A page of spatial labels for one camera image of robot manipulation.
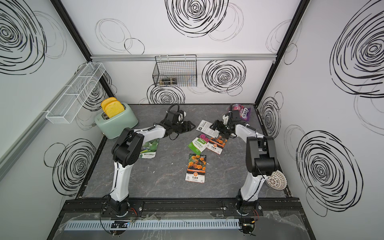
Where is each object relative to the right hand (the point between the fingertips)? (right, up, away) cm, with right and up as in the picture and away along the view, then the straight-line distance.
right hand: (217, 128), depth 96 cm
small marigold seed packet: (0, -10, +1) cm, 10 cm away
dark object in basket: (-27, +29, -7) cm, 41 cm away
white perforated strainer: (+31, -28, -15) cm, 44 cm away
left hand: (-16, +1, +3) cm, 16 cm away
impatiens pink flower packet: (-12, -11, +1) cm, 17 cm away
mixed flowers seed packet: (-8, 0, +10) cm, 13 cm away
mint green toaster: (-65, +1, -5) cm, 66 cm away
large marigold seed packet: (-14, -24, -9) cm, 29 cm away
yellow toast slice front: (-65, +13, -5) cm, 66 cm away
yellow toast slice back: (-69, +17, -4) cm, 72 cm away
